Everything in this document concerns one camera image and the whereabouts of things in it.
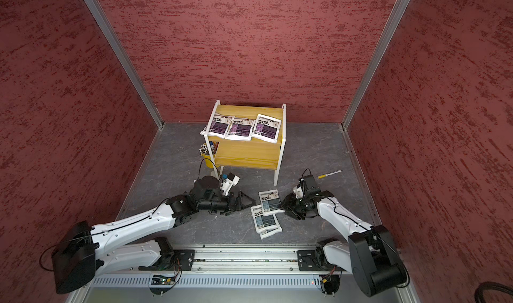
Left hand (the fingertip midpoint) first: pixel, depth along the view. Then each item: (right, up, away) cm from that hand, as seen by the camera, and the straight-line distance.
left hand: (249, 210), depth 72 cm
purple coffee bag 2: (-3, +30, 0) cm, 30 cm away
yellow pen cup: (-21, +21, +15) cm, 33 cm away
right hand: (+13, -5, +11) cm, 18 cm away
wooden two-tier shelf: (+2, +20, +17) cm, 27 cm away
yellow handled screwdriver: (+34, +8, +23) cm, 42 cm away
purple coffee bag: (-11, +32, +1) cm, 33 cm away
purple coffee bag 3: (+7, +31, +1) cm, 31 cm away
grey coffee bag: (+9, -2, +15) cm, 18 cm away
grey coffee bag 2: (+6, -10, +9) cm, 14 cm away
